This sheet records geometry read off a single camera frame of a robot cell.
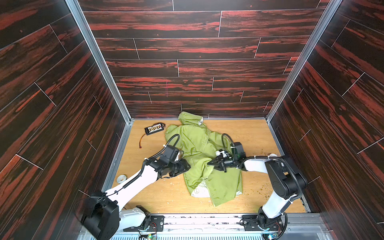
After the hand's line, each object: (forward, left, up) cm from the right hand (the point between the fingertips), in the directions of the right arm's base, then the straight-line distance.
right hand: (209, 163), depth 87 cm
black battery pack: (+30, +40, -4) cm, 50 cm away
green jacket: (-9, +3, -3) cm, 10 cm away
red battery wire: (+36, +35, -5) cm, 50 cm away
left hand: (-6, +11, +4) cm, 13 cm away
